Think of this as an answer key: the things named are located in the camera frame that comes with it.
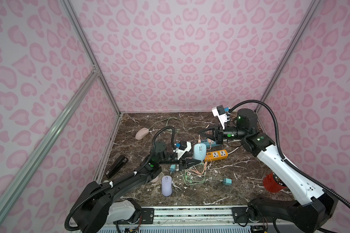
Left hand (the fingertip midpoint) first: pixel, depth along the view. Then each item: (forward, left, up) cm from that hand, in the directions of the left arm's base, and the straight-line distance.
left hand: (199, 159), depth 67 cm
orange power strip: (+13, -11, -22) cm, 28 cm away
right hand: (+6, 0, +11) cm, 12 cm away
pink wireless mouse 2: (-2, +23, -23) cm, 33 cm away
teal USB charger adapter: (-3, -17, -20) cm, 27 cm away
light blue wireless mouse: (+1, +1, +6) cm, 6 cm away
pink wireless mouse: (+32, +37, -24) cm, 55 cm away
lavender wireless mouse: (-6, +17, -24) cm, 29 cm away
